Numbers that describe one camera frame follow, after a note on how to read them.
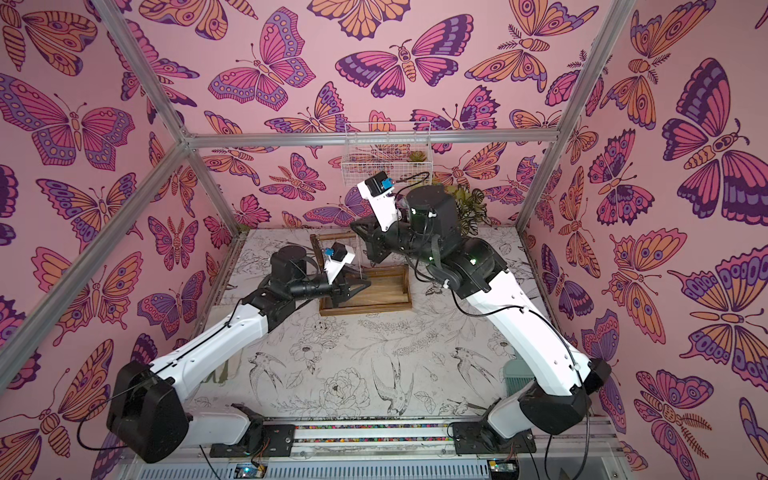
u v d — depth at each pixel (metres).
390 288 1.03
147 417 0.40
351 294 0.70
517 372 0.85
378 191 0.47
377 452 0.73
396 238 0.49
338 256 0.63
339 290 0.65
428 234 0.44
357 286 0.71
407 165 0.92
